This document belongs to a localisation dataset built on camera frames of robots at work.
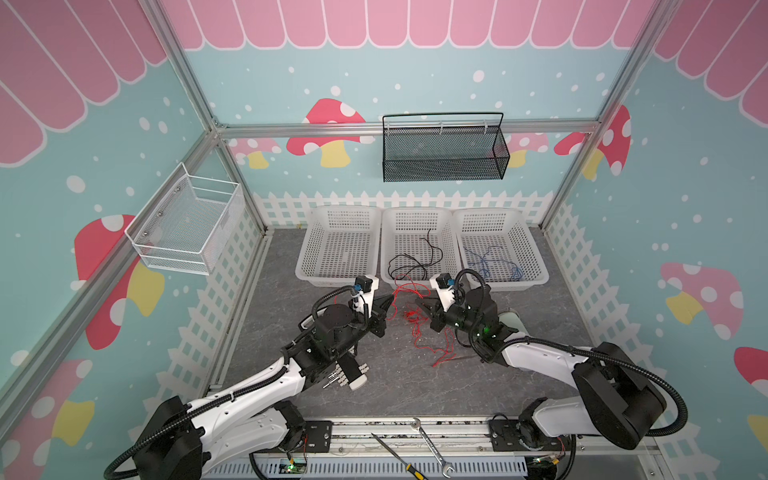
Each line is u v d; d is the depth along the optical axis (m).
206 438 0.42
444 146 0.94
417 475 0.69
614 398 0.43
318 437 0.74
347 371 0.85
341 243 1.16
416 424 0.77
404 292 0.79
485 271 1.06
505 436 0.74
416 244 1.13
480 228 1.16
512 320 0.92
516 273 1.03
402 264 1.09
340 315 0.57
